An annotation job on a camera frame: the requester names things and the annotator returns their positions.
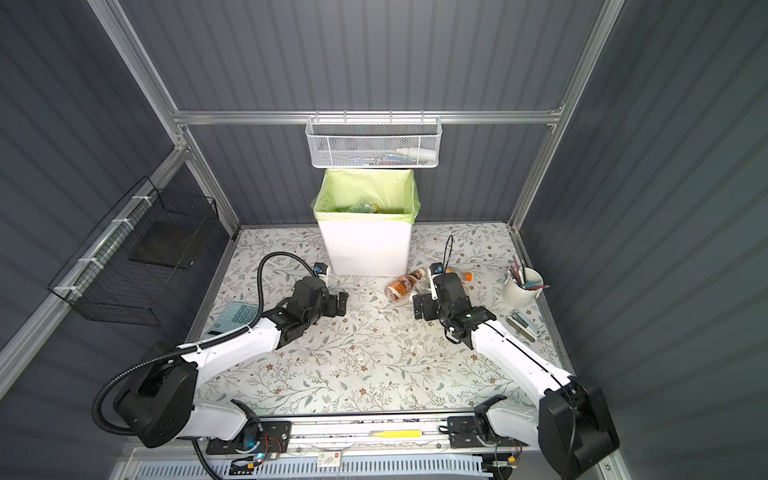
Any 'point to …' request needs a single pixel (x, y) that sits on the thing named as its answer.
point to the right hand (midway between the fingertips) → (433, 298)
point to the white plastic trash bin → (368, 247)
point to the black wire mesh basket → (131, 270)
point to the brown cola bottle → (402, 288)
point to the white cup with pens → (522, 285)
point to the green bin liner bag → (369, 193)
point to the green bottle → (366, 207)
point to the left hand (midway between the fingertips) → (333, 292)
